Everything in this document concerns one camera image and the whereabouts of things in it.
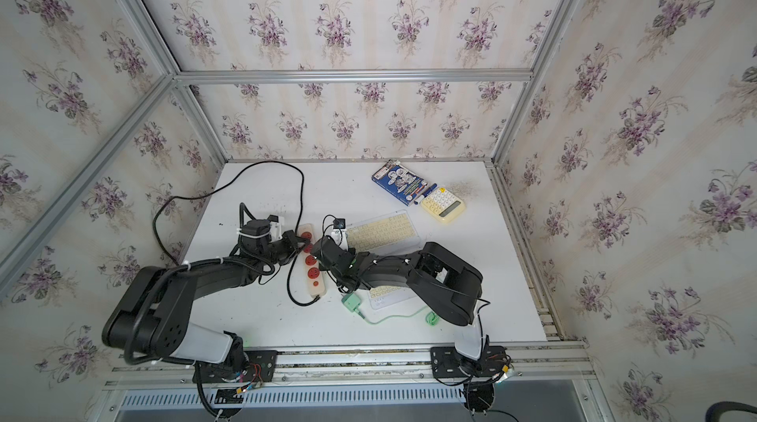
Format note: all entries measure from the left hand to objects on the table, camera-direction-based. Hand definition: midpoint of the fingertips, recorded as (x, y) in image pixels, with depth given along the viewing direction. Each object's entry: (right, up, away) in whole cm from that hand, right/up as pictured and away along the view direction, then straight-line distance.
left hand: (312, 241), depth 91 cm
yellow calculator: (+44, +11, +14) cm, 47 cm away
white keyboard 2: (+24, -15, -5) cm, 29 cm away
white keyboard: (+22, +1, +7) cm, 23 cm away
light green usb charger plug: (+13, -16, -9) cm, 22 cm away
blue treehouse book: (+29, +19, +20) cm, 40 cm away
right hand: (+7, -1, -1) cm, 7 cm away
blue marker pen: (+40, +16, +19) cm, 47 cm away
